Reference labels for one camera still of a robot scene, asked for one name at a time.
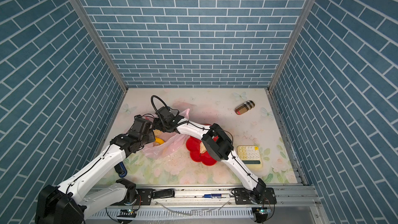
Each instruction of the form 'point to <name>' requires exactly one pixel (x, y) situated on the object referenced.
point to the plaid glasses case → (244, 107)
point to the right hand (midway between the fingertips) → (153, 125)
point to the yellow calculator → (250, 156)
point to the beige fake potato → (202, 148)
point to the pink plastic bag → (174, 143)
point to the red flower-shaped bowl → (193, 146)
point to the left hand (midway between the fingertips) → (152, 133)
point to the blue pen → (213, 196)
